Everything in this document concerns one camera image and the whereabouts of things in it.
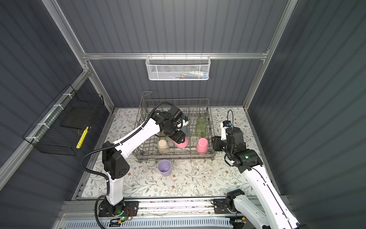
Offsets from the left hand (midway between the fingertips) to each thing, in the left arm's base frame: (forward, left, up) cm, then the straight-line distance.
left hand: (182, 139), depth 81 cm
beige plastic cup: (-2, +11, -4) cm, 12 cm away
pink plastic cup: (-1, -12, -5) cm, 13 cm away
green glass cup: (+15, -13, -8) cm, 21 cm away
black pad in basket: (+6, +55, +13) cm, 57 cm away
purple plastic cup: (-10, +11, -13) cm, 20 cm away
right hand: (-3, -19, +7) cm, 20 cm away
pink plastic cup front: (-3, 0, -2) cm, 3 cm away
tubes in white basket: (+38, -7, +18) cm, 43 cm away
